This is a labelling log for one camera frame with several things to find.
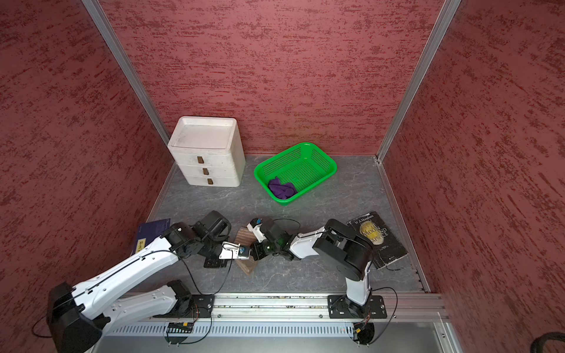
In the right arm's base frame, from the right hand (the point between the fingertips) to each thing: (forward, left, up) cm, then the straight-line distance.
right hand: (249, 254), depth 86 cm
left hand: (-4, +6, +9) cm, 12 cm away
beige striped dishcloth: (+7, +2, +1) cm, 7 cm away
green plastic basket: (+48, -26, -1) cm, 54 cm away
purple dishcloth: (+24, -14, +8) cm, 29 cm away
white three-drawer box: (+35, +16, +24) cm, 45 cm away
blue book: (+11, +44, 0) cm, 46 cm away
